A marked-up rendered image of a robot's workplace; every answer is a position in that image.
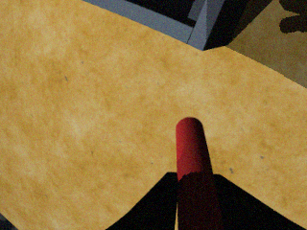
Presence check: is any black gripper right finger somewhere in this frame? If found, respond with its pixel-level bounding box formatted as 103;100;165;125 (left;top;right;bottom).
214;173;306;230

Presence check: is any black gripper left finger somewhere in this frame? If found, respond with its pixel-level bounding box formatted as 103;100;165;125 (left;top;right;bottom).
107;172;179;230

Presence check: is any red peg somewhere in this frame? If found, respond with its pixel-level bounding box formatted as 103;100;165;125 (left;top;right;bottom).
177;116;224;230

